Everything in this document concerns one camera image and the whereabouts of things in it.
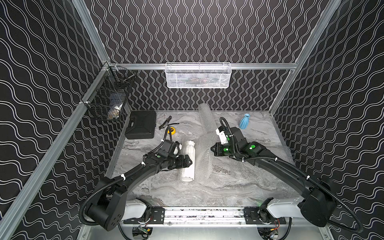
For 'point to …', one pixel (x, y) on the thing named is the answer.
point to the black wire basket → (107, 96)
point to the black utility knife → (165, 123)
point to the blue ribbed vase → (244, 121)
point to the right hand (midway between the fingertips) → (211, 147)
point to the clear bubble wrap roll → (209, 126)
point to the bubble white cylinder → (188, 174)
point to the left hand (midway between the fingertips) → (187, 161)
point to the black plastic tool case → (142, 124)
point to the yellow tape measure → (173, 131)
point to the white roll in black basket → (116, 100)
